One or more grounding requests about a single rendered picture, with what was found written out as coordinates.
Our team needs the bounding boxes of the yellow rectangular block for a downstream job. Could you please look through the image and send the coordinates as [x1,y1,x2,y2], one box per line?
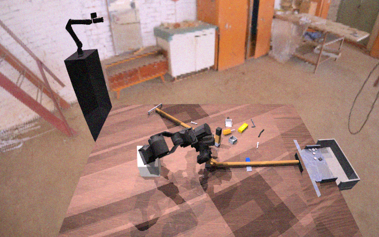
[238,123,248,133]

